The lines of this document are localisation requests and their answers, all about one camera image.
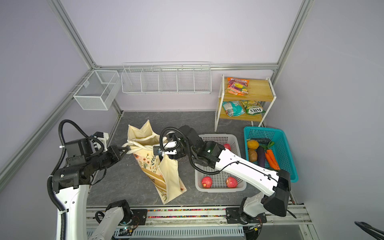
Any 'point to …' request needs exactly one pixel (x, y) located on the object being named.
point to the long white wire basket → (166, 78)
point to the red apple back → (231, 182)
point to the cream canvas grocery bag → (162, 172)
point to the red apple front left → (207, 182)
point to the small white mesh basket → (101, 91)
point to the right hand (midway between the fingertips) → (168, 138)
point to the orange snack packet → (237, 86)
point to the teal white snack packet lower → (233, 108)
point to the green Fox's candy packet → (253, 107)
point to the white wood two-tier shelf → (259, 91)
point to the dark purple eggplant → (261, 156)
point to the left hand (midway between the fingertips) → (127, 151)
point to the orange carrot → (272, 159)
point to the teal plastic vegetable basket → (280, 149)
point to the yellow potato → (253, 144)
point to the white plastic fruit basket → (219, 179)
